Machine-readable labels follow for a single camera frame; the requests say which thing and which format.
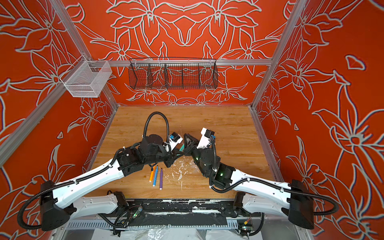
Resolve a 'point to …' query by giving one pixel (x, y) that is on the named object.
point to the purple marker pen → (161, 185)
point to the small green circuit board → (247, 228)
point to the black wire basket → (173, 73)
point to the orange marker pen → (152, 174)
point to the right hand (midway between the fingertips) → (180, 137)
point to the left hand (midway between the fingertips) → (181, 148)
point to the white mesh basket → (86, 78)
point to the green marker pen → (182, 147)
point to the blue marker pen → (155, 176)
